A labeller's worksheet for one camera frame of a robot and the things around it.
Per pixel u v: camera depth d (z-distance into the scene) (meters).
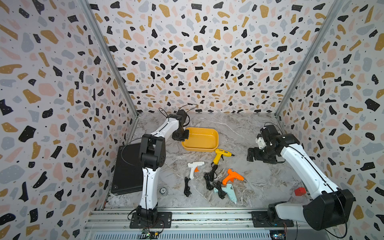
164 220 0.73
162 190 0.80
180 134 0.88
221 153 0.97
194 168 0.91
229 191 0.83
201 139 1.06
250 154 0.72
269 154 0.65
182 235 0.70
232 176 0.88
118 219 0.75
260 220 0.73
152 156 0.59
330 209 0.40
